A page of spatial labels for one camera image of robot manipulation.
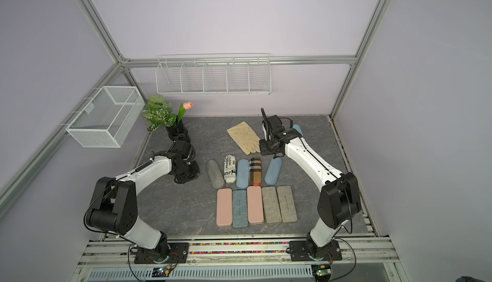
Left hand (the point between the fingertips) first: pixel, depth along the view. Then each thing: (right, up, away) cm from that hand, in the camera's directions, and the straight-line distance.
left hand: (198, 176), depth 90 cm
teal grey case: (+20, -12, -8) cm, 25 cm away
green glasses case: (+34, -13, -9) cm, 37 cm away
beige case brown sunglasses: (+14, +3, +4) cm, 15 cm away
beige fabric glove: (+22, +18, +21) cm, 35 cm away
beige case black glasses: (+27, +2, +4) cm, 28 cm away
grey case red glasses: (+41, -10, -7) cm, 42 cm away
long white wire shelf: (+22, +54, +15) cm, 60 cm away
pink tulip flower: (-5, +34, -1) cm, 34 cm away
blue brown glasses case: (+35, +1, +3) cm, 36 cm away
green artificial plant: (-17, +30, -4) cm, 34 cm away
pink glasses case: (+27, -11, -7) cm, 30 cm away
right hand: (+32, +15, -3) cm, 35 cm away
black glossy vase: (-13, +22, +9) cm, 27 cm away
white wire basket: (-38, +26, -7) cm, 47 cm away
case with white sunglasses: (+21, -2, +1) cm, 21 cm away
